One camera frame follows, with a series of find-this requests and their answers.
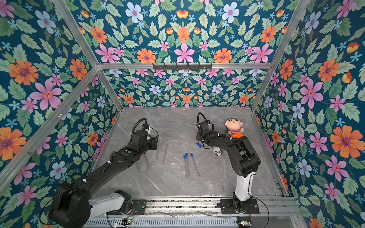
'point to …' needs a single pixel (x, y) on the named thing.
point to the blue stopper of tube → (197, 143)
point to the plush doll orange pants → (234, 125)
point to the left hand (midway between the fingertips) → (158, 138)
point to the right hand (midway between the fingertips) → (204, 133)
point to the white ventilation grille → (213, 222)
